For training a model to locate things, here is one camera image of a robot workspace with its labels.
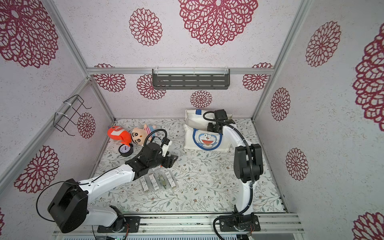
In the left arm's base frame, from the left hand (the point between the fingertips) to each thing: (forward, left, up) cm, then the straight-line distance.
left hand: (173, 155), depth 85 cm
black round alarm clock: (+9, +33, -10) cm, 35 cm away
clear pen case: (-12, +17, -11) cm, 23 cm away
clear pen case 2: (-13, 0, -11) cm, 17 cm away
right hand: (+21, -22, 0) cm, 31 cm away
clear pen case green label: (-10, +6, -12) cm, 17 cm away
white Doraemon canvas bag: (+13, -14, +1) cm, 19 cm away
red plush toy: (+20, +40, -5) cm, 45 cm away
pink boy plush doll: (+18, +24, -5) cm, 31 cm away
